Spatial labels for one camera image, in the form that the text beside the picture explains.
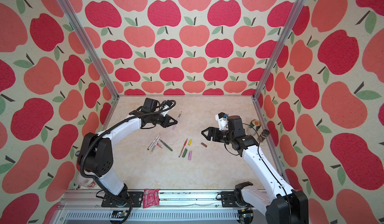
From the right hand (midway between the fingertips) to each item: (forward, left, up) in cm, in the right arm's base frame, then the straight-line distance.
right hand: (210, 132), depth 79 cm
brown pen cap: (+2, +3, -18) cm, 19 cm away
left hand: (+7, +19, -3) cm, 20 cm away
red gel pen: (0, +15, -18) cm, 23 cm away
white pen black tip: (0, +35, -18) cm, 40 cm away
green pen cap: (-5, +14, -18) cm, 23 cm away
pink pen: (+8, +20, -1) cm, 21 cm away
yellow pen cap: (+3, +12, -18) cm, 22 cm away
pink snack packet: (-31, +28, -16) cm, 45 cm away
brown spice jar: (+7, -33, -10) cm, 35 cm away
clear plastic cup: (-27, +64, -16) cm, 71 cm away
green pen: (-1, +27, -17) cm, 32 cm away
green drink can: (+13, -28, -7) cm, 32 cm away
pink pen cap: (-6, +11, -19) cm, 22 cm away
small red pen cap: (-2, +32, -18) cm, 36 cm away
